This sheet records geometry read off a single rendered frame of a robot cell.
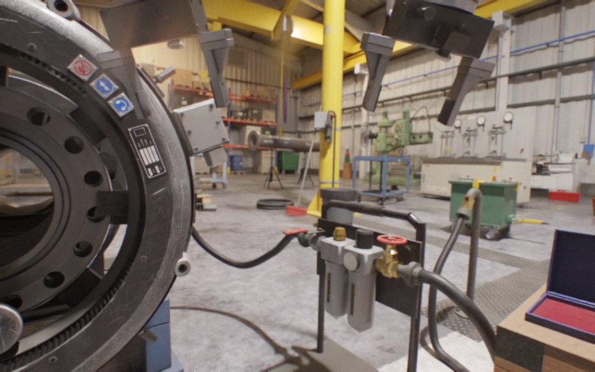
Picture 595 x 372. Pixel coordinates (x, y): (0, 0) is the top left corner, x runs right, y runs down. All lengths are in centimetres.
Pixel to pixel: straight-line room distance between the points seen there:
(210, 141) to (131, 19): 31
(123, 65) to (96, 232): 39
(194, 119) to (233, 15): 1229
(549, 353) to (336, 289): 56
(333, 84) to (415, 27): 369
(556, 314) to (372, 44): 48
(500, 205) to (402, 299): 251
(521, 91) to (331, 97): 820
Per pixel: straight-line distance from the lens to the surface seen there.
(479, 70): 54
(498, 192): 331
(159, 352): 117
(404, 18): 46
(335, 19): 441
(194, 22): 46
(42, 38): 66
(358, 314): 90
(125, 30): 51
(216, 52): 47
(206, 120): 72
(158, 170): 65
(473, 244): 160
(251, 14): 1327
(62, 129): 76
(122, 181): 102
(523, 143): 652
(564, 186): 942
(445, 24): 47
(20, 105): 77
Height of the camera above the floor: 69
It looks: 4 degrees down
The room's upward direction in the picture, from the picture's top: 1 degrees clockwise
